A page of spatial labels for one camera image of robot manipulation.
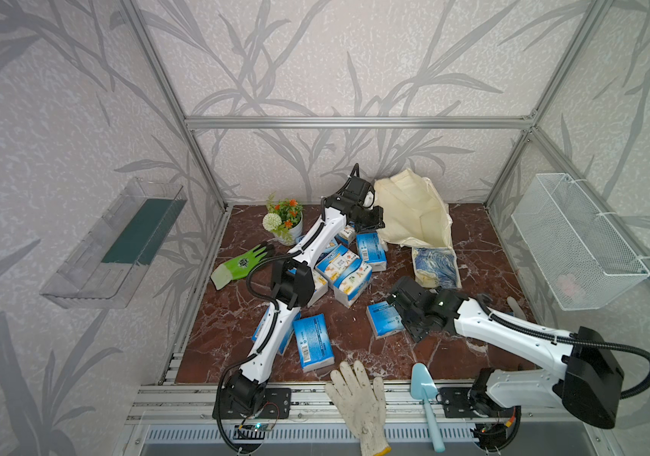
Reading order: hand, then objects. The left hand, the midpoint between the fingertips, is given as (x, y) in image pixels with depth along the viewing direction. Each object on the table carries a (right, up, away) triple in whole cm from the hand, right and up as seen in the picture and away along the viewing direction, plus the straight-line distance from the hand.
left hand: (386, 223), depth 94 cm
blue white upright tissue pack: (-4, -10, +3) cm, 11 cm away
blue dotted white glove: (+41, -28, -5) cm, 50 cm away
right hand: (-1, -25, -12) cm, 28 cm away
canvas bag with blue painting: (+14, +3, +18) cm, 23 cm away
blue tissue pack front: (-22, -33, -17) cm, 43 cm away
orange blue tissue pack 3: (-22, -21, -3) cm, 30 cm away
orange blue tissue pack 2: (-16, -14, 0) cm, 21 cm away
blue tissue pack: (-2, -28, -13) cm, 31 cm away
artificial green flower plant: (-35, +3, +4) cm, 36 cm away
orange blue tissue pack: (-11, -19, -7) cm, 23 cm away
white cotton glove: (-9, -48, -22) cm, 54 cm away
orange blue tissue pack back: (-13, -4, +8) cm, 16 cm away
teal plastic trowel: (+7, -45, -19) cm, 49 cm away
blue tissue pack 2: (-30, -32, -12) cm, 46 cm away
